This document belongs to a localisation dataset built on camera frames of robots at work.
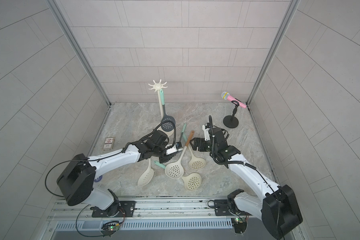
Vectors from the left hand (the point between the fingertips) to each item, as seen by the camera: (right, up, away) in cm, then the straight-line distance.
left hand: (176, 152), depth 84 cm
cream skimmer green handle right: (+11, -6, +1) cm, 12 cm away
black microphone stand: (+38, +17, +21) cm, 46 cm away
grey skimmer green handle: (-6, +14, +5) cm, 16 cm away
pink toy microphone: (+30, +33, +8) cm, 46 cm away
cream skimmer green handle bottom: (+9, -14, -6) cm, 18 cm away
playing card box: (-43, +4, +7) cm, 44 cm away
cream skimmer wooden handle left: (-16, -12, -4) cm, 21 cm away
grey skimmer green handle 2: (+3, +10, +12) cm, 16 cm away
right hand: (+11, +7, -3) cm, 13 cm away
